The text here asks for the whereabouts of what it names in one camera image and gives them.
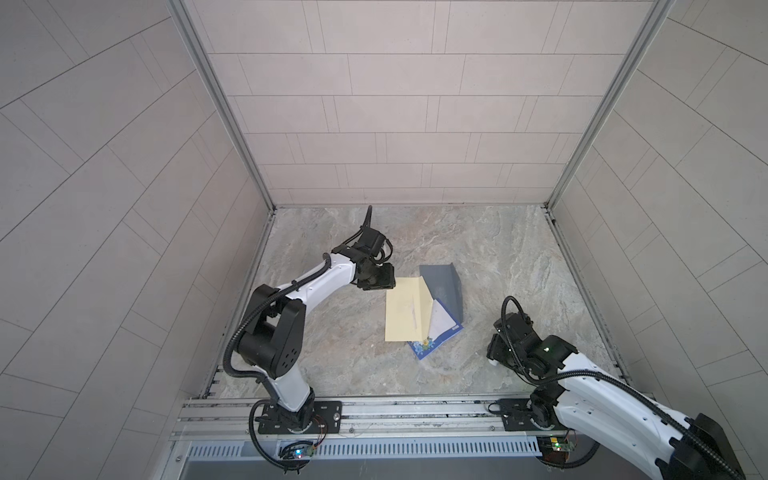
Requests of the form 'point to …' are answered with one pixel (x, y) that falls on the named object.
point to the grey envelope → (444, 284)
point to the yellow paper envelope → (408, 311)
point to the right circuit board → (555, 448)
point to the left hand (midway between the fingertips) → (398, 279)
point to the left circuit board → (296, 453)
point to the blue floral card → (422, 348)
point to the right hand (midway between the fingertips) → (489, 356)
